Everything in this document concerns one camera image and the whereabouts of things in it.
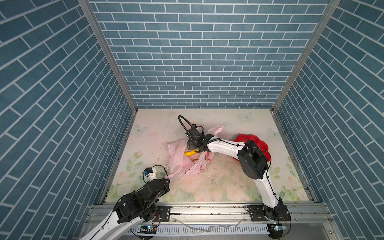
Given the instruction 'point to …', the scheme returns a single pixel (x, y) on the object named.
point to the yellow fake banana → (191, 153)
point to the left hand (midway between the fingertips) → (172, 182)
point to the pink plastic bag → (182, 166)
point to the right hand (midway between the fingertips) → (192, 140)
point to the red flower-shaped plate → (243, 138)
